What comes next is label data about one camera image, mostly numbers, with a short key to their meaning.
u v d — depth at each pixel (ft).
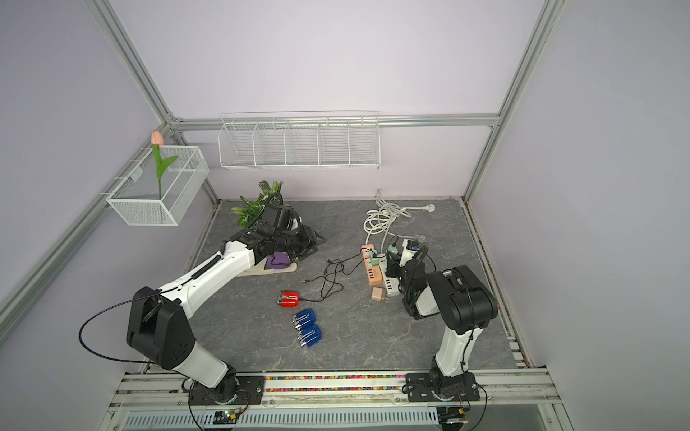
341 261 3.25
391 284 3.00
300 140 3.25
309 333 2.65
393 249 3.08
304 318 2.77
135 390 2.48
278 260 2.37
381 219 3.66
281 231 2.24
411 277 2.39
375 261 3.10
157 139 2.71
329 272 3.23
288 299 2.91
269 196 2.69
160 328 1.41
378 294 2.93
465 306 1.61
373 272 3.09
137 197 2.55
